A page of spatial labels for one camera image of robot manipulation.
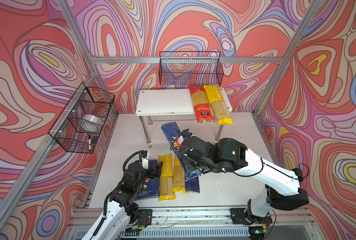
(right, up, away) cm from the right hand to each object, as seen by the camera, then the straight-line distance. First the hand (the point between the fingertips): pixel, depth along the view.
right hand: (187, 163), depth 60 cm
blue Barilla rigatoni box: (-18, -17, +16) cm, 30 cm away
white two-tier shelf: (-8, +28, +17) cm, 34 cm away
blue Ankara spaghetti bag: (+4, -18, +22) cm, 28 cm away
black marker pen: (-47, +7, +11) cm, 49 cm away
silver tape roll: (-46, +19, +13) cm, 51 cm away
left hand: (-16, -3, +19) cm, 25 cm away
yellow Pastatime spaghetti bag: (-10, -20, +18) cm, 29 cm away
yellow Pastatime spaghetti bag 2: (-4, -17, +23) cm, 29 cm away
